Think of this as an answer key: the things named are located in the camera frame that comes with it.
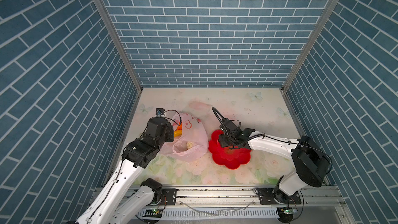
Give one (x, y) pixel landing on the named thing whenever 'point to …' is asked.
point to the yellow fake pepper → (179, 130)
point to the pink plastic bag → (193, 130)
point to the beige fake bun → (189, 145)
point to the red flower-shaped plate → (232, 157)
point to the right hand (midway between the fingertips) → (219, 138)
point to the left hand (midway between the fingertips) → (169, 126)
